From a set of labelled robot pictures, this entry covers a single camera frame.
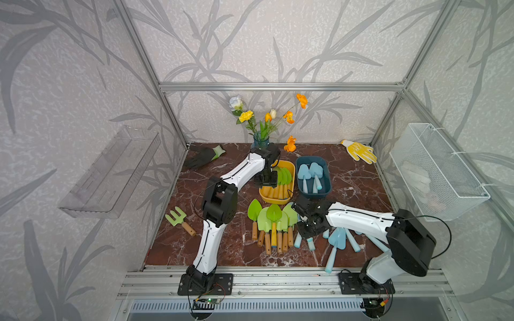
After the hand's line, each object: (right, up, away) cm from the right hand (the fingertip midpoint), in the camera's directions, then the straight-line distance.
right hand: (302, 232), depth 85 cm
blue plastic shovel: (+11, +25, +20) cm, 34 cm away
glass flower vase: (-19, +40, +14) cm, 47 cm away
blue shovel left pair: (-2, -3, -3) cm, 4 cm away
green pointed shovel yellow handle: (-12, +7, +5) cm, 15 cm away
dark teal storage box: (+15, +21, +17) cm, 31 cm away
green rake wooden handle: (-55, +4, +6) cm, 56 cm away
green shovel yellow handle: (-5, +21, +17) cm, 27 cm away
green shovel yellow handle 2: (-9, +19, +17) cm, 27 cm away
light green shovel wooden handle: (-8, +4, +4) cm, 10 cm away
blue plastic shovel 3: (+22, -5, -4) cm, 23 cm away
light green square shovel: (-16, +3, +2) cm, 16 cm away
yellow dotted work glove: (+39, +37, +34) cm, 64 cm away
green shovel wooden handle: (-22, +7, +7) cm, 24 cm away
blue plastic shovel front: (+14, -2, -2) cm, 15 cm away
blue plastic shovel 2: (+4, +24, +21) cm, 32 cm away
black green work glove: (-55, +34, +30) cm, 71 cm away
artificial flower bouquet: (-14, +49, +9) cm, 52 cm away
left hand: (-14, +19, +9) cm, 25 cm away
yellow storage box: (-14, +14, +11) cm, 23 cm away
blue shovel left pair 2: (+3, -4, -2) cm, 6 cm away
